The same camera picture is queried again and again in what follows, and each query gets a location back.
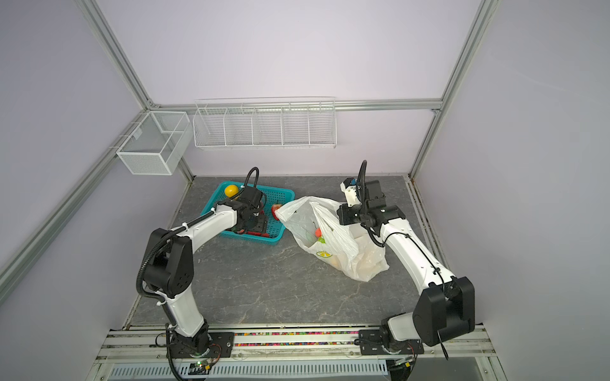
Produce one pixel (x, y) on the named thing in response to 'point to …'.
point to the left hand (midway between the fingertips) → (257, 226)
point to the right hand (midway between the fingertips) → (340, 212)
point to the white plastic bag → (347, 248)
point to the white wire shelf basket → (265, 123)
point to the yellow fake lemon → (231, 190)
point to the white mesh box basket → (158, 143)
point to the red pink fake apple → (318, 232)
